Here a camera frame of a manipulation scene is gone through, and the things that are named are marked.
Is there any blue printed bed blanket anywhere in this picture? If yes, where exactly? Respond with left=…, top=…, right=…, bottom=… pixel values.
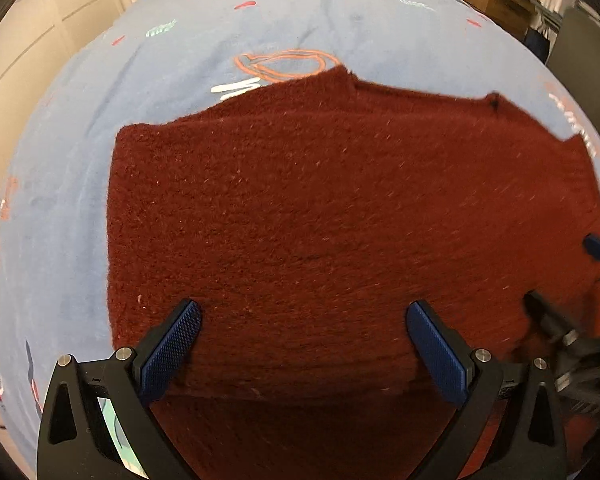
left=0, top=0, right=600, bottom=480

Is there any white wardrobe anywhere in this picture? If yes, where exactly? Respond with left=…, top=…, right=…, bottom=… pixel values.
left=0, top=0, right=147, bottom=188

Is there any black backpack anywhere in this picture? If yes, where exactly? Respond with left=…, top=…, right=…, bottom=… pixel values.
left=524, top=27, right=552, bottom=64

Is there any grey chair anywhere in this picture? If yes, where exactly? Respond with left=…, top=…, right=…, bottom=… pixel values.
left=545, top=6, right=600, bottom=135

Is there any dark red knit sweater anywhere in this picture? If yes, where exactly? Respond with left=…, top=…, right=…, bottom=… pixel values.
left=104, top=66, right=600, bottom=480

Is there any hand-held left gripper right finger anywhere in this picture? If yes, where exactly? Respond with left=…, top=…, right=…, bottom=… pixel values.
left=405, top=301, right=569, bottom=480

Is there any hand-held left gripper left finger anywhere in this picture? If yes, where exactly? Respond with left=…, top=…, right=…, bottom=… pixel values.
left=36, top=298, right=203, bottom=480

